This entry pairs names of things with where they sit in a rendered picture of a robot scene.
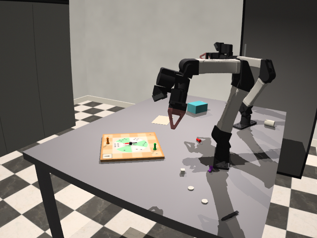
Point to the teal rectangular block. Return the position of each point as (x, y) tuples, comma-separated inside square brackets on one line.
[(197, 107)]

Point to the cream cylinder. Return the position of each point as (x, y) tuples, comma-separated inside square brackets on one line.
[(269, 123)]

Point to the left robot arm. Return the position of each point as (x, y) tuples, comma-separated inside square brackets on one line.
[(242, 82)]

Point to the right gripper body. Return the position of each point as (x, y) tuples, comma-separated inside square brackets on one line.
[(210, 55)]

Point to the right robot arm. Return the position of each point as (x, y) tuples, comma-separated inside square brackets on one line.
[(267, 74)]

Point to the cream flat rectangular sheet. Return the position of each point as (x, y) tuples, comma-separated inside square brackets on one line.
[(161, 120)]

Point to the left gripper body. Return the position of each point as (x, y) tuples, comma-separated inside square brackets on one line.
[(181, 105)]

